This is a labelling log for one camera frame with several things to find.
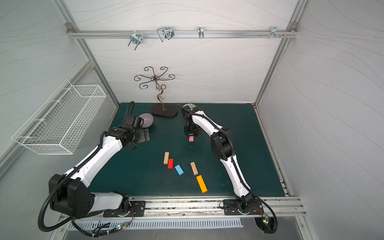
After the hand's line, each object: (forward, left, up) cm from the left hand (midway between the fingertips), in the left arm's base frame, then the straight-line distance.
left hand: (140, 137), depth 83 cm
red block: (-9, -16, -15) cm, 24 cm away
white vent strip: (-39, -13, -16) cm, 44 cm away
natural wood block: (-6, -13, -14) cm, 20 cm away
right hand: (+9, -27, -12) cm, 31 cm away
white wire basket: (-6, +32, +16) cm, 36 cm away
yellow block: (-20, -35, -15) cm, 43 cm away
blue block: (-13, -22, -15) cm, 29 cm away
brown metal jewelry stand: (+34, -4, -13) cm, 37 cm away
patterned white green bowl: (+37, -27, -11) cm, 47 cm away
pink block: (+6, -28, -11) cm, 31 cm away
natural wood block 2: (-12, -31, -15) cm, 36 cm away
